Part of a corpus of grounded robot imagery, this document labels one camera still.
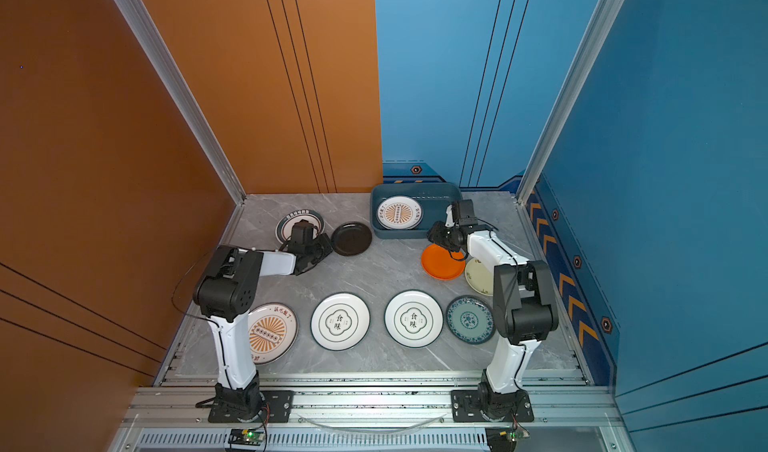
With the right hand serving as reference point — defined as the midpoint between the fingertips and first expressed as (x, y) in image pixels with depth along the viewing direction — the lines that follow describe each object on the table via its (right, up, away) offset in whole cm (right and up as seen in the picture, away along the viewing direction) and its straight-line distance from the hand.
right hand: (430, 235), depth 96 cm
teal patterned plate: (+11, -25, -9) cm, 28 cm away
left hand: (-32, -2, +9) cm, 33 cm away
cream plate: (+17, -14, +3) cm, 22 cm away
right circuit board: (+14, -48, -26) cm, 56 cm away
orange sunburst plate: (-10, +8, +16) cm, 20 cm away
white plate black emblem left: (-28, -25, -9) cm, 38 cm away
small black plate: (-27, -2, +10) cm, 29 cm away
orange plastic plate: (+3, -10, +2) cm, 10 cm away
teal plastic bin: (+5, +14, +23) cm, 27 cm away
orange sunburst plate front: (-47, -28, -11) cm, 55 cm away
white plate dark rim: (-49, +7, +16) cm, 52 cm away
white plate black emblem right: (-6, -24, -9) cm, 27 cm away
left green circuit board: (-47, -47, -26) cm, 72 cm away
